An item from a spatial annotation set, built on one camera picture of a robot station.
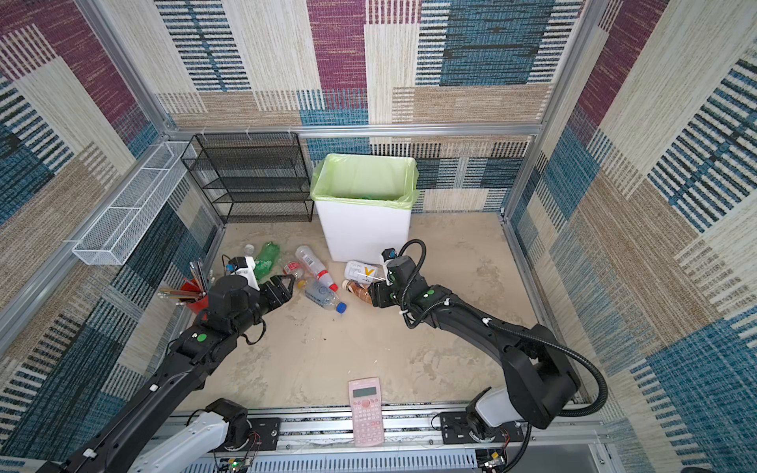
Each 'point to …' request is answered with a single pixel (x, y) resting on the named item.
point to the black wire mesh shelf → (258, 177)
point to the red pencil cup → (192, 293)
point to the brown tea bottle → (360, 290)
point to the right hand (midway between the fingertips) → (383, 291)
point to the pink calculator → (367, 411)
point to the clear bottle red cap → (310, 263)
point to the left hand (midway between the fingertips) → (288, 280)
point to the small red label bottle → (294, 268)
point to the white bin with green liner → (365, 203)
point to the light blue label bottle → (322, 296)
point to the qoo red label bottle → (248, 249)
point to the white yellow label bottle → (363, 272)
